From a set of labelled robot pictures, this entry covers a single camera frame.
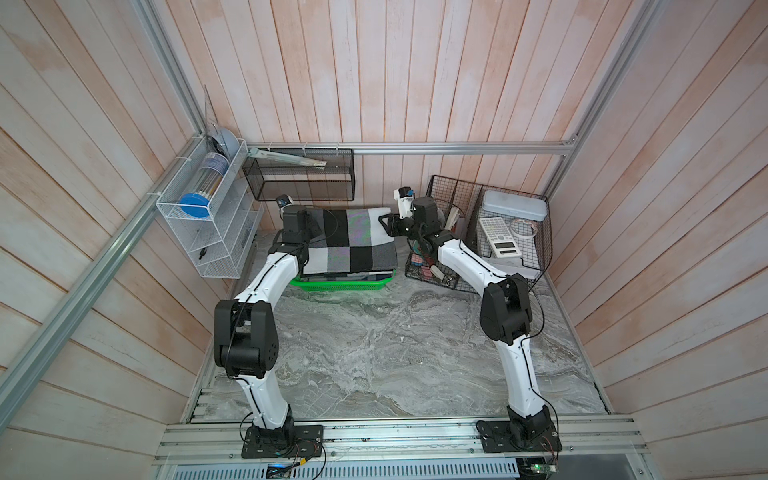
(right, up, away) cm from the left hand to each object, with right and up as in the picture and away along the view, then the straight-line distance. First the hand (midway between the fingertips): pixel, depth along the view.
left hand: (308, 220), depth 93 cm
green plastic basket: (+10, -20, +3) cm, 23 cm away
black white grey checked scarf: (+13, -7, +2) cm, 15 cm away
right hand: (+22, +2, +1) cm, 22 cm away
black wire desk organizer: (+64, -3, -1) cm, 64 cm away
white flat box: (+61, -14, -7) cm, 63 cm away
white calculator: (+59, -6, -4) cm, 60 cm away
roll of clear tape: (+68, -2, 0) cm, 68 cm away
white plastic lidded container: (+69, +6, +6) cm, 69 cm away
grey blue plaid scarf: (+12, -18, +1) cm, 21 cm away
